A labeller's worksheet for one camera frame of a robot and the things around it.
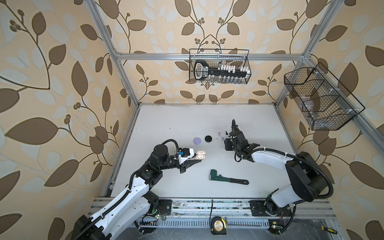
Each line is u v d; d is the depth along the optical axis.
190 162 0.64
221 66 0.81
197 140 1.00
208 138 0.99
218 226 0.67
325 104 0.73
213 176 0.84
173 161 0.62
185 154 0.57
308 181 0.44
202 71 0.85
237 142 0.71
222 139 0.99
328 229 0.68
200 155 0.69
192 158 0.60
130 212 0.56
